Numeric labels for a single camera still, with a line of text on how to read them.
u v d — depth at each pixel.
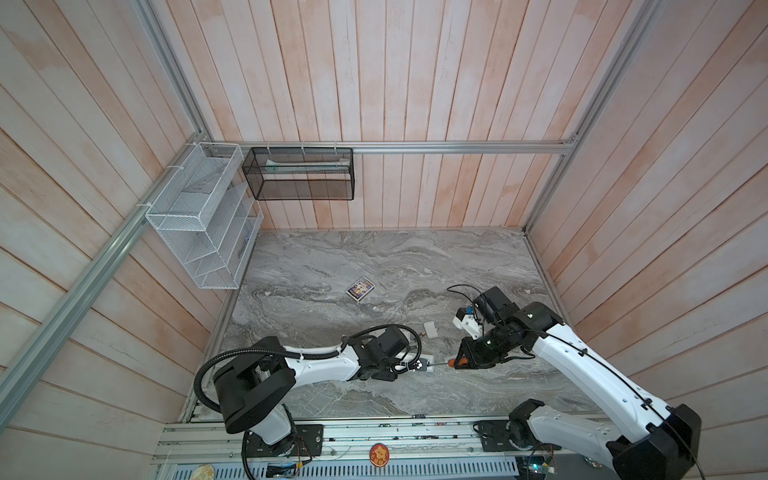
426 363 0.84
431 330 0.93
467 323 0.71
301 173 1.04
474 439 0.75
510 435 0.72
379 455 0.71
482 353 0.65
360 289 1.01
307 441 0.73
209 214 0.73
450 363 0.74
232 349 0.42
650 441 0.38
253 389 0.43
